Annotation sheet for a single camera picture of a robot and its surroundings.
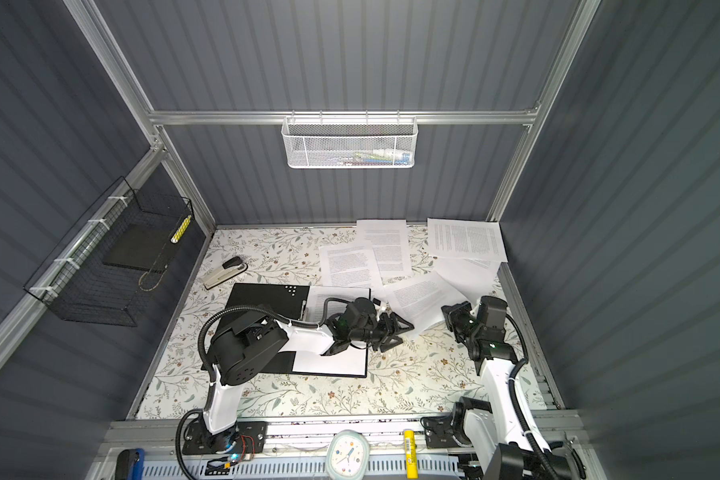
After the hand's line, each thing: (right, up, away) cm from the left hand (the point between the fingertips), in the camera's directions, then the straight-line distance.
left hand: (413, 332), depth 84 cm
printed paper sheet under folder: (-20, +18, +25) cm, 36 cm away
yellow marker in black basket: (-65, +29, -2) cm, 71 cm away
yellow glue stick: (-3, -24, -13) cm, 28 cm away
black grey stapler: (-62, +17, +21) cm, 67 cm away
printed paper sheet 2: (-18, -9, +2) cm, 20 cm away
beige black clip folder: (-34, +6, +13) cm, 37 cm away
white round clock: (-18, -25, -15) cm, 34 cm away
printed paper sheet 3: (+27, +14, +24) cm, 38 cm away
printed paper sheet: (+26, +28, +32) cm, 50 cm away
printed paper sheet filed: (+4, +7, +13) cm, 15 cm away
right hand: (+9, +7, -1) cm, 12 cm away
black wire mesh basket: (-78, +18, -12) cm, 81 cm away
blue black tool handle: (-68, -26, -16) cm, 75 cm away
